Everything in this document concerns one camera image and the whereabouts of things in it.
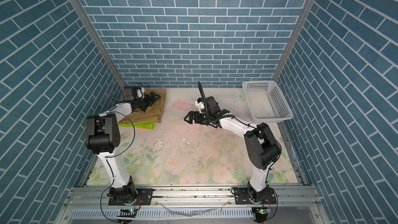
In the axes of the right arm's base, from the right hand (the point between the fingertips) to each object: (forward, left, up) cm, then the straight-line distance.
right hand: (189, 117), depth 88 cm
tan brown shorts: (+5, +24, -4) cm, 25 cm away
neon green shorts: (-3, +27, -7) cm, 28 cm away
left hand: (+14, +24, -1) cm, 28 cm away
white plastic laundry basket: (+26, -52, -14) cm, 60 cm away
